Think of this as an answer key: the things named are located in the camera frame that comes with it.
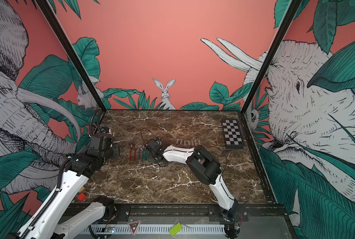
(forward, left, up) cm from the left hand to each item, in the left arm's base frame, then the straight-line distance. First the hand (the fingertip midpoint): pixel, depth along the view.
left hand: (116, 144), depth 75 cm
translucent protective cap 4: (+13, -42, -22) cm, 49 cm away
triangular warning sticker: (-34, -10, -21) cm, 41 cm away
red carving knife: (+7, -1, -22) cm, 23 cm away
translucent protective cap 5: (+12, -44, -22) cm, 51 cm away
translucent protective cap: (+15, -31, -22) cm, 41 cm away
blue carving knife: (+9, -6, -23) cm, 25 cm away
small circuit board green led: (-34, +2, -22) cm, 40 cm away
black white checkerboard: (+17, -71, -19) cm, 75 cm away
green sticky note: (-36, -29, -20) cm, 50 cm away
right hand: (+3, -14, -21) cm, 25 cm away
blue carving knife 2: (+5, -11, -22) cm, 25 cm away
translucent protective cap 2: (+13, -37, -22) cm, 45 cm away
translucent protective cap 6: (+13, -47, -22) cm, 53 cm away
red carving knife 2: (+6, -4, -22) cm, 23 cm away
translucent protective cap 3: (+13, -40, -22) cm, 47 cm away
